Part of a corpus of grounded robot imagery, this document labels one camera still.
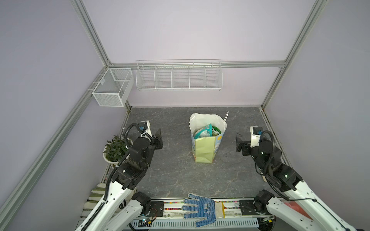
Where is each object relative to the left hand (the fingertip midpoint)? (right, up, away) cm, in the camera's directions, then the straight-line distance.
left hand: (156, 131), depth 69 cm
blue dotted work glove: (+25, -40, +5) cm, 48 cm away
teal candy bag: (+25, -1, +15) cm, 29 cm away
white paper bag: (+25, -10, +10) cm, 29 cm away
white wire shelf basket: (+9, +37, +29) cm, 48 cm away
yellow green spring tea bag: (+32, -1, +17) cm, 36 cm away
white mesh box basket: (-38, +29, +33) cm, 58 cm away
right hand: (+45, -3, +1) cm, 45 cm away
